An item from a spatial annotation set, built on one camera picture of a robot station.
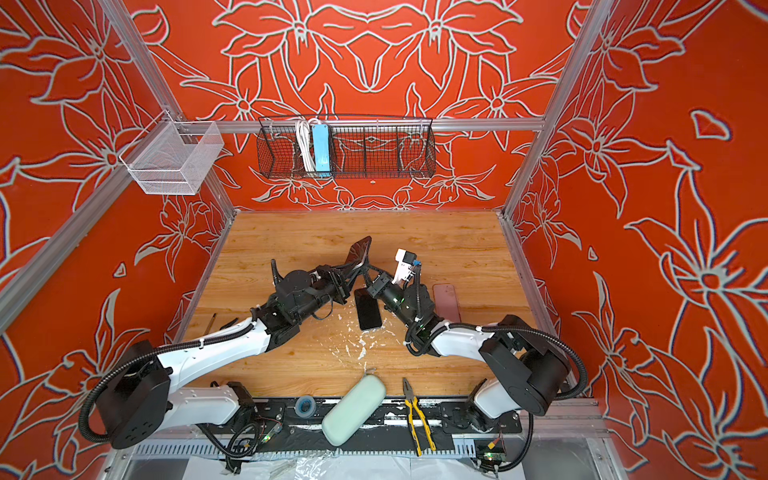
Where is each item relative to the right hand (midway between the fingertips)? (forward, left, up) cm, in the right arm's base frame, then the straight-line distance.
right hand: (353, 267), depth 74 cm
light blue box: (+37, +11, +10) cm, 40 cm away
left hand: (+1, -2, +2) cm, 3 cm away
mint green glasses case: (-28, +1, -22) cm, 36 cm away
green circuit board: (-37, -33, -25) cm, 56 cm away
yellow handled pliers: (-26, -14, -23) cm, 37 cm away
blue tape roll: (-27, +13, -24) cm, 38 cm away
